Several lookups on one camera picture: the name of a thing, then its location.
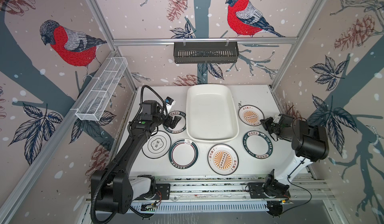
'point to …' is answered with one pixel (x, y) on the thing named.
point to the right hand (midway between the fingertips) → (261, 121)
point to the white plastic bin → (211, 114)
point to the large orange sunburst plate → (223, 159)
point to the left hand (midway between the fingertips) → (172, 112)
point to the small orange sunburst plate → (251, 115)
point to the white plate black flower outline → (157, 146)
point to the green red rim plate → (183, 154)
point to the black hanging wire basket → (206, 53)
